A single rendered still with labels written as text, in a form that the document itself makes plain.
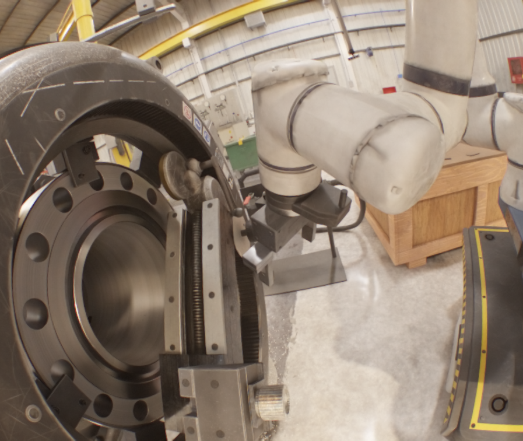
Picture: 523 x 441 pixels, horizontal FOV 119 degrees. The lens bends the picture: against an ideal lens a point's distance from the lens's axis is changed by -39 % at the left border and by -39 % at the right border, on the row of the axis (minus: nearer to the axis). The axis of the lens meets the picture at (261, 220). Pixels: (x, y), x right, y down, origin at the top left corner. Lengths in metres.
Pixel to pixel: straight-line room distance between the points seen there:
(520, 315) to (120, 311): 0.94
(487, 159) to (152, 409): 1.37
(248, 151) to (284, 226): 3.30
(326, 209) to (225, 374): 0.23
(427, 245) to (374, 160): 1.05
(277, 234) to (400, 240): 0.84
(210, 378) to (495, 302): 0.62
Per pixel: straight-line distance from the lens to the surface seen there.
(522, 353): 0.63
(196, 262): 0.41
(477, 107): 0.78
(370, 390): 0.87
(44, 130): 0.22
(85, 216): 0.38
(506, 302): 0.71
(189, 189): 0.47
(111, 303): 0.68
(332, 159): 0.21
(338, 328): 1.02
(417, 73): 0.30
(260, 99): 0.28
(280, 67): 0.26
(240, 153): 3.65
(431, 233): 1.22
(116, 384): 0.40
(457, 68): 0.30
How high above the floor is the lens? 0.79
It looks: 23 degrees down
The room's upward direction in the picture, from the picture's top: 18 degrees counter-clockwise
